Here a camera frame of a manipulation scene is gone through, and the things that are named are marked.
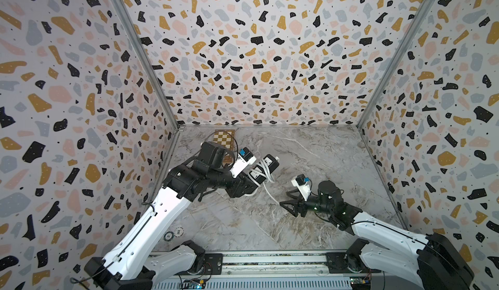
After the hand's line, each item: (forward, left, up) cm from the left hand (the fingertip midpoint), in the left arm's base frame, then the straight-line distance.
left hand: (252, 181), depth 66 cm
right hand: (0, -13, -15) cm, 20 cm away
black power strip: (+1, -3, +3) cm, 4 cm away
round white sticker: (-8, +32, -28) cm, 43 cm away
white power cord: (-1, -6, +2) cm, 6 cm away
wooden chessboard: (+42, +17, -26) cm, 52 cm away
